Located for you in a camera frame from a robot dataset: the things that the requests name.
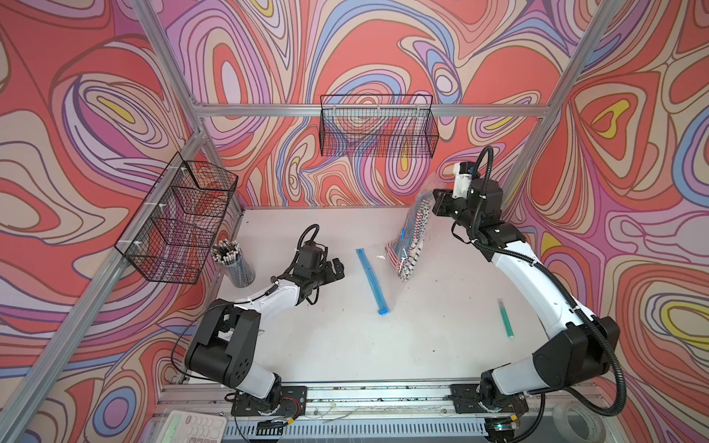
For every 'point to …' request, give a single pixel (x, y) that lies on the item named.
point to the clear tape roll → (596, 425)
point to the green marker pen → (510, 333)
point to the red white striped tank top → (403, 252)
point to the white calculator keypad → (188, 427)
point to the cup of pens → (228, 252)
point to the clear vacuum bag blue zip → (388, 267)
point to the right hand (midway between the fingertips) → (433, 197)
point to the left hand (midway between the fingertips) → (337, 270)
